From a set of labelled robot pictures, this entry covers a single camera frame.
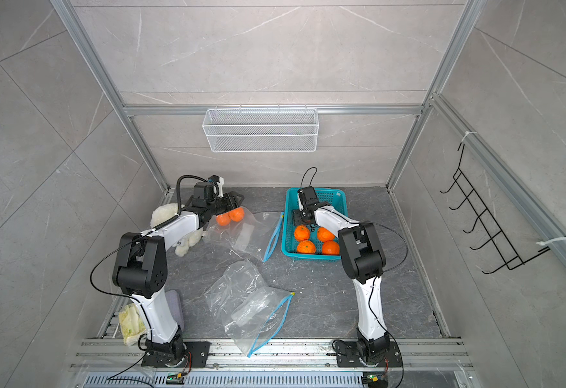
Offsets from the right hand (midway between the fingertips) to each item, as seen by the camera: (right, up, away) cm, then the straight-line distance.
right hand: (302, 215), depth 104 cm
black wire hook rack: (+50, -5, -41) cm, 65 cm away
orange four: (+9, -8, -8) cm, 14 cm away
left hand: (-25, +9, -8) cm, 28 cm away
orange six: (-28, +1, 0) cm, 28 cm away
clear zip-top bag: (-25, -7, -1) cm, 26 cm away
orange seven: (-33, -1, -5) cm, 34 cm away
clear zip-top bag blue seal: (-18, -32, -26) cm, 45 cm away
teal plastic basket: (+16, +8, +3) cm, 18 cm away
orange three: (0, -7, -6) cm, 9 cm away
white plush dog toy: (-50, +2, -20) cm, 54 cm away
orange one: (+11, -12, -12) cm, 20 cm away
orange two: (+1, -11, -13) cm, 18 cm away
